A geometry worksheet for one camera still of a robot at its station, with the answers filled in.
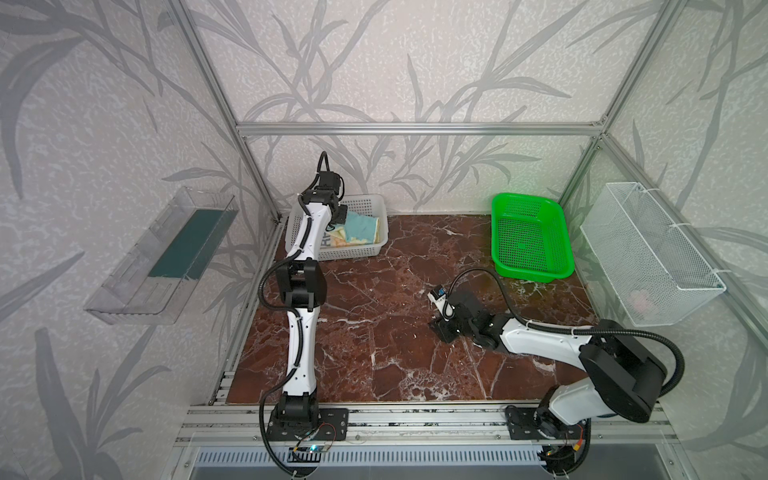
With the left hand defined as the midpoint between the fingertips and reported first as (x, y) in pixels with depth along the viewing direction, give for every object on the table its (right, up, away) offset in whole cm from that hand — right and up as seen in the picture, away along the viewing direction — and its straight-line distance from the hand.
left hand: (335, 205), depth 103 cm
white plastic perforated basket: (+12, +1, +12) cm, 17 cm away
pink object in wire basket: (+83, -27, -30) cm, 92 cm away
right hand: (+33, -34, -14) cm, 49 cm away
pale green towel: (+7, -7, +7) cm, 12 cm away
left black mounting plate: (+6, -58, -31) cm, 66 cm away
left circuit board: (+1, -65, -31) cm, 72 cm away
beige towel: (0, -12, +3) cm, 12 cm away
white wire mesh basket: (+78, -20, -41) cm, 90 cm away
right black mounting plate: (+57, -58, -30) cm, 86 cm away
